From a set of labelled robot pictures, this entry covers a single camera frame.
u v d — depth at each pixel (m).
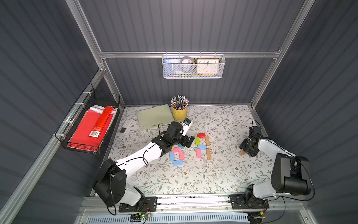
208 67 0.89
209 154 0.93
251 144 0.72
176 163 0.89
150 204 0.73
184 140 0.73
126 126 1.05
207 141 0.99
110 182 0.44
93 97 0.83
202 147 0.96
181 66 0.87
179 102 0.98
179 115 1.06
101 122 0.72
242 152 0.89
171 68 0.93
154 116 1.12
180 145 0.74
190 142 0.74
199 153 0.94
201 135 1.02
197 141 0.98
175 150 0.91
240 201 0.74
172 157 0.91
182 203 0.75
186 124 0.71
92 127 0.71
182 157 0.91
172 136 0.63
